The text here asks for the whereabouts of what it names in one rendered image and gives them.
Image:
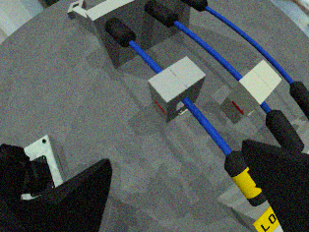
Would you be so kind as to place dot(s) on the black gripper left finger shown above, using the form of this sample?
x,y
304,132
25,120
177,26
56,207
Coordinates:
x,y
76,206

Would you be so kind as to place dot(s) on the white rectangular bar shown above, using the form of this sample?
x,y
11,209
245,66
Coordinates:
x,y
82,18

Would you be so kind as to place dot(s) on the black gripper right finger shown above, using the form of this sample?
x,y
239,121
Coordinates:
x,y
283,176

